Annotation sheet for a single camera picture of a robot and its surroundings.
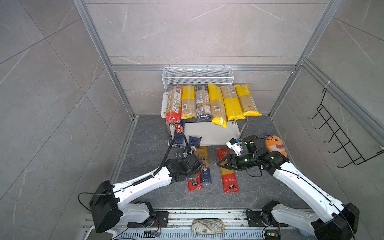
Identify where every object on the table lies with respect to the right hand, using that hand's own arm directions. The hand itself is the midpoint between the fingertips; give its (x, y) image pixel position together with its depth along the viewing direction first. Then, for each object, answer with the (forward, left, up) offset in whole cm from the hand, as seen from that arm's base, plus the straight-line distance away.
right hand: (221, 164), depth 72 cm
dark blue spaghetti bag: (+2, +7, -17) cm, 18 cm away
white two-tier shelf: (+29, +1, -14) cm, 33 cm away
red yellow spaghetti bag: (-4, +13, -16) cm, 21 cm away
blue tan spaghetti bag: (+16, +13, -4) cm, 21 cm away
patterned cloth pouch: (-24, +8, -16) cm, 30 cm away
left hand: (+2, +13, -7) cm, 15 cm away
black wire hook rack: (-1, -55, +10) cm, 56 cm away
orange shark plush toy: (+19, -38, -12) cm, 44 cm away
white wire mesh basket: (+57, +11, +14) cm, 60 cm away
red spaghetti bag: (-2, -6, -17) cm, 18 cm away
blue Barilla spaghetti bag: (+30, +23, -9) cm, 39 cm away
